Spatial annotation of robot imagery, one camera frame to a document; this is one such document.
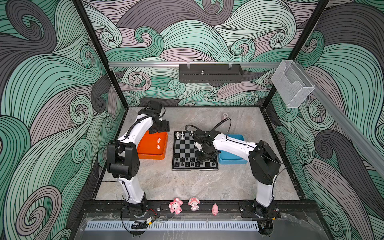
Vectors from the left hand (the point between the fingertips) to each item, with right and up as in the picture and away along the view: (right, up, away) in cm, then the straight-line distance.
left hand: (163, 128), depth 91 cm
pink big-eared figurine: (+9, -37, -19) cm, 43 cm away
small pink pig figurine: (+29, -39, -19) cm, 52 cm away
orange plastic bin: (-8, -13, +7) cm, 16 cm away
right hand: (+23, -19, -4) cm, 30 cm away
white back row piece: (+8, -5, +10) cm, 14 cm away
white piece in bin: (-4, -13, +5) cm, 14 cm away
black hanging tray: (+29, +35, +3) cm, 45 cm away
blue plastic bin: (+38, -18, -5) cm, 42 cm away
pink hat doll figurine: (+18, -36, -18) cm, 44 cm away
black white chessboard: (+13, -17, +2) cm, 21 cm away
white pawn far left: (+8, -7, +9) cm, 14 cm away
